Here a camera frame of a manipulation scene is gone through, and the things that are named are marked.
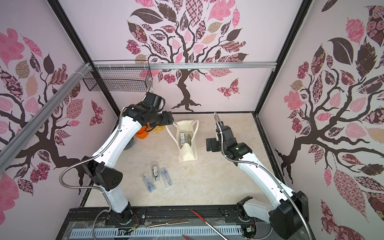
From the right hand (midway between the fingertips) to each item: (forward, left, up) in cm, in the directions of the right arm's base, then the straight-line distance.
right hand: (215, 139), depth 80 cm
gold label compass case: (-10, +36, -18) cm, 41 cm away
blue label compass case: (-18, +38, -19) cm, 46 cm away
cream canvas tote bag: (+1, +17, -16) cm, 23 cm away
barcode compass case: (+9, +20, -12) cm, 25 cm away
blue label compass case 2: (-14, +29, -18) cm, 37 cm away
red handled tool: (-37, +6, -18) cm, 41 cm away
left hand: (+7, +26, +7) cm, 28 cm away
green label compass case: (+9, +16, -12) cm, 22 cm away
